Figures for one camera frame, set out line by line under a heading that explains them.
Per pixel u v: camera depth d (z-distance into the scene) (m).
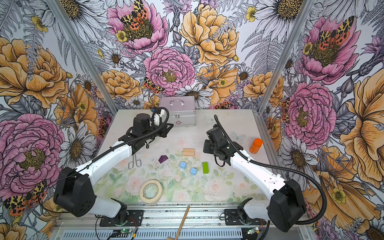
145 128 0.66
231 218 0.74
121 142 0.58
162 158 0.94
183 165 0.90
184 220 0.74
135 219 0.74
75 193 0.42
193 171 0.88
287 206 0.40
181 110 1.03
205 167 0.90
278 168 0.45
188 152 0.97
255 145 0.91
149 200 0.78
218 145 0.61
